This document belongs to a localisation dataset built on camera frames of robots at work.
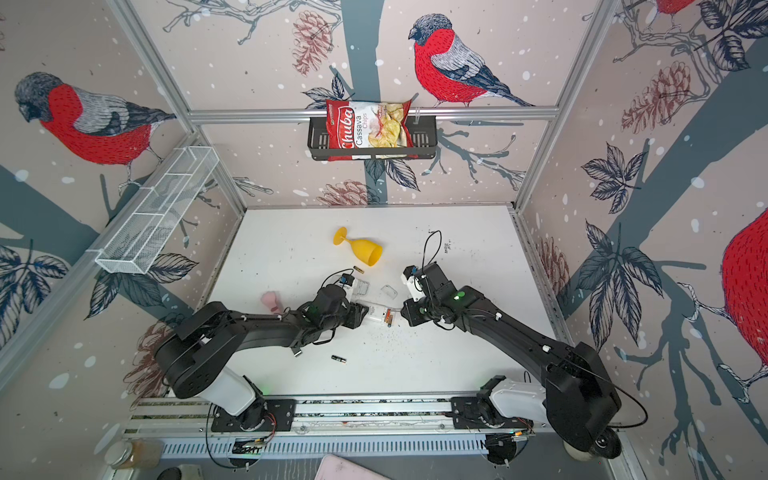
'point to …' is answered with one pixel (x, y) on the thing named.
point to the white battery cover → (389, 291)
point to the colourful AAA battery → (358, 269)
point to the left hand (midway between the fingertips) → (363, 308)
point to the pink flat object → (333, 467)
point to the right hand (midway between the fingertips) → (401, 316)
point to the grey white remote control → (359, 286)
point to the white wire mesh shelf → (157, 210)
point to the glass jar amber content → (138, 453)
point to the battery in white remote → (388, 318)
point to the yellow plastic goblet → (367, 252)
